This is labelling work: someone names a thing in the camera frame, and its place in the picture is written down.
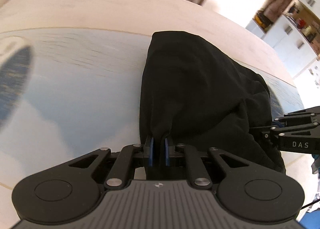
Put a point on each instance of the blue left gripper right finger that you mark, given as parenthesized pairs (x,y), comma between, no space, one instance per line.
(167,154)

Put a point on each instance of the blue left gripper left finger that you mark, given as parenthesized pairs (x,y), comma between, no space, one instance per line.
(151,142)

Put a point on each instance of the black garment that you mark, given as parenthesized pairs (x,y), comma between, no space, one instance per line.
(193,93)

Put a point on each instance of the blue mountain print table mat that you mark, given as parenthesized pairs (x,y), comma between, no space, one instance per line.
(81,93)

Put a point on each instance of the white and wood wall cabinet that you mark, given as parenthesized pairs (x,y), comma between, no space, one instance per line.
(291,28)

